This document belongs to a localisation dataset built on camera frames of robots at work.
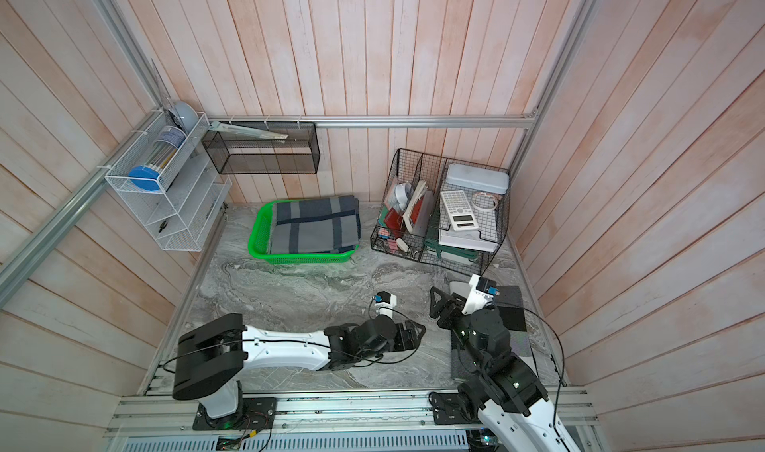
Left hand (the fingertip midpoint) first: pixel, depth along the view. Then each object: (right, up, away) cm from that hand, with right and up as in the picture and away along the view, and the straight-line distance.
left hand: (415, 337), depth 77 cm
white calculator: (+16, +32, +11) cm, 37 cm away
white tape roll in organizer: (-1, +42, +34) cm, 54 cm away
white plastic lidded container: (+25, +46, +20) cm, 56 cm away
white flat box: (+16, +26, +9) cm, 32 cm away
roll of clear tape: (+25, +38, +16) cm, 48 cm away
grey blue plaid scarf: (-31, +30, +23) cm, 49 cm away
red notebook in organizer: (-4, +32, +30) cm, 43 cm away
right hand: (+6, +14, -5) cm, 15 cm away
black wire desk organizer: (+10, +34, +12) cm, 38 cm away
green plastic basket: (-50, +24, +22) cm, 60 cm away
